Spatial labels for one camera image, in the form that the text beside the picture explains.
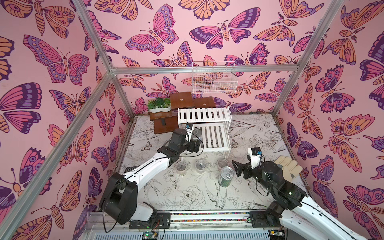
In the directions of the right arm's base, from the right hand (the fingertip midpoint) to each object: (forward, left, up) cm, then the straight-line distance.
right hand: (238, 159), depth 74 cm
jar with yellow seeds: (+2, +30, -14) cm, 33 cm away
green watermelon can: (-5, +5, -9) cm, 11 cm away
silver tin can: (+16, +20, +1) cm, 26 cm away
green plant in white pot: (+37, +46, +2) cm, 59 cm away
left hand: (+15, +22, -2) cm, 27 cm away
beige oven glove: (+5, -36, -19) cm, 41 cm away
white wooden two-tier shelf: (+28, +12, -7) cm, 31 cm away
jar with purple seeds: (+4, +19, -15) cm, 24 cm away
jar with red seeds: (+5, +6, -14) cm, 16 cm away
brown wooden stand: (+37, +43, -14) cm, 58 cm away
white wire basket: (+55, +10, +11) cm, 57 cm away
